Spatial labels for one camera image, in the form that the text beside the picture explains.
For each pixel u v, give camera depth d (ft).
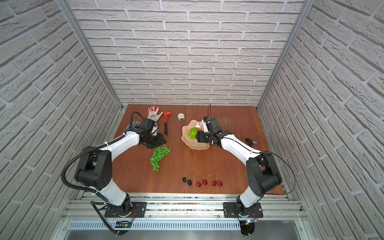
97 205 2.27
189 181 2.66
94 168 1.51
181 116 3.62
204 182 2.72
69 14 2.34
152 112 3.73
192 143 3.21
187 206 2.53
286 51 2.80
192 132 3.17
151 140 2.55
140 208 2.43
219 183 2.66
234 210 2.46
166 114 3.73
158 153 2.90
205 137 2.50
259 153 1.59
